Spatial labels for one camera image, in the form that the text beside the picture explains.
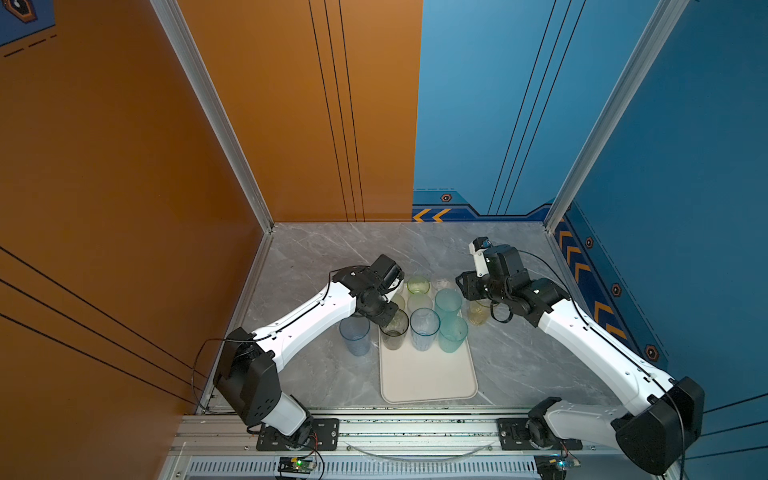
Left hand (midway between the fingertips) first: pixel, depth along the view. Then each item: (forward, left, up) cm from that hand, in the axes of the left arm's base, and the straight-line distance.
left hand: (385, 311), depth 82 cm
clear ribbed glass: (+16, -19, -9) cm, 26 cm away
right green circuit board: (-33, -41, -14) cm, 55 cm away
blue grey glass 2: (-3, +9, -6) cm, 11 cm away
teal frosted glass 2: (+7, -19, -6) cm, 21 cm away
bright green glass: (+14, -10, -8) cm, 19 cm away
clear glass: (+7, -10, -7) cm, 14 cm away
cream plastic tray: (-13, -7, -12) cm, 19 cm away
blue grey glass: (-3, -11, -3) cm, 12 cm away
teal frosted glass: (-2, -20, -9) cm, 22 cm away
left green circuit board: (-34, +21, -14) cm, 42 cm away
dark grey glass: (-5, -2, -5) cm, 7 cm away
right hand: (+6, -20, +8) cm, 23 cm away
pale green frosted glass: (+5, -4, -3) cm, 7 cm away
